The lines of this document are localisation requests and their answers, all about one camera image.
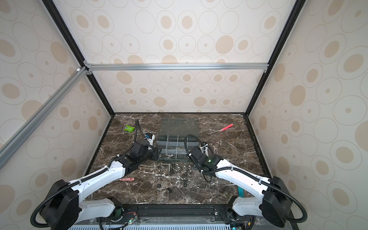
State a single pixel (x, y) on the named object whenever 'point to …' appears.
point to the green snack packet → (129, 128)
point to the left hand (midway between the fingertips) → (162, 147)
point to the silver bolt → (169, 167)
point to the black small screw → (170, 189)
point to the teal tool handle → (241, 192)
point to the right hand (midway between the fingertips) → (200, 162)
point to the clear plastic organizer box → (171, 138)
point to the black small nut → (158, 185)
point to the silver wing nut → (168, 155)
